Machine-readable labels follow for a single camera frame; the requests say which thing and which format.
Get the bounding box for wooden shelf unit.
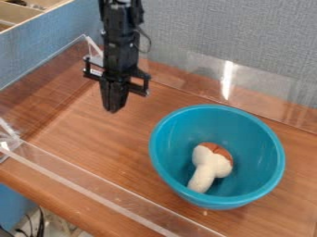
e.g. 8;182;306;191
0;0;75;33

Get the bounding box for clear acrylic barrier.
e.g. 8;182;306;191
0;35;109;149
139;43;317;134
0;142;224;237

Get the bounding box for clear acrylic front barrier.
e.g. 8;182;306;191
0;142;224;237

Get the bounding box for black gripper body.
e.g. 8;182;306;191
81;36;152;97

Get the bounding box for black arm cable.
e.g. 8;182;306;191
133;26;154;54

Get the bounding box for plush white brown mushroom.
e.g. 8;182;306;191
187;143;232;193

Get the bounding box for clear triangular acrylic bracket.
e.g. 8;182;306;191
85;36;104;68

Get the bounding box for clear acrylic left barrier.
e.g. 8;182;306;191
0;35;109;149

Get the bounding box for black cables under table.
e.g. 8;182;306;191
0;206;47;237

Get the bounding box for blue plastic bowl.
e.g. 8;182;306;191
148;105;286;210

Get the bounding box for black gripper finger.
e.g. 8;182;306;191
111;82;128;112
100;79;111;111

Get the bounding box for clear acrylic back barrier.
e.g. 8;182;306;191
139;43;317;134

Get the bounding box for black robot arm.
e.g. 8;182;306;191
83;0;151;113

